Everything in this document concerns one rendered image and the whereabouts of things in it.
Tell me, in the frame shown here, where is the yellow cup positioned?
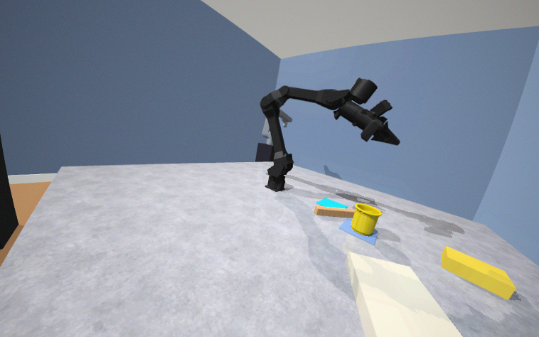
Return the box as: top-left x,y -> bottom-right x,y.
351,203 -> 382,236

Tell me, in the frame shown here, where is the cream rectangular block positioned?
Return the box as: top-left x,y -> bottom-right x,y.
346,252 -> 463,337

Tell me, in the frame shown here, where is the wooden plank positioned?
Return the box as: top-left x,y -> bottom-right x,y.
314,205 -> 356,218

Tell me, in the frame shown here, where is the yellow rectangular block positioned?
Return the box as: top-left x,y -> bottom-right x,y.
441,247 -> 516,300

